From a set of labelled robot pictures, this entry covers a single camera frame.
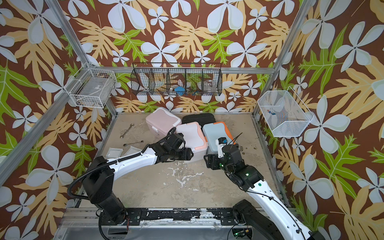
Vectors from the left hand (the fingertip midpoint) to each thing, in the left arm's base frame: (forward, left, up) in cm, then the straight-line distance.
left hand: (190, 153), depth 85 cm
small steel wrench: (+12, +45, -11) cm, 48 cm away
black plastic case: (+34, -8, -7) cm, 35 cm away
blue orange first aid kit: (+13, -13, +3) cm, 19 cm away
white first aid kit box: (+8, -3, +2) cm, 9 cm away
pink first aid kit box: (+21, +19, +4) cm, 29 cm away
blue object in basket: (+36, +7, +17) cm, 40 cm away
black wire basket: (+43, +6, +20) cm, 48 cm away
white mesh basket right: (+17, -54, +15) cm, 59 cm away
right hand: (-6, -9, +8) cm, 14 cm away
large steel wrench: (+25, +48, -13) cm, 56 cm away
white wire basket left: (+31, +60, +22) cm, 71 cm away
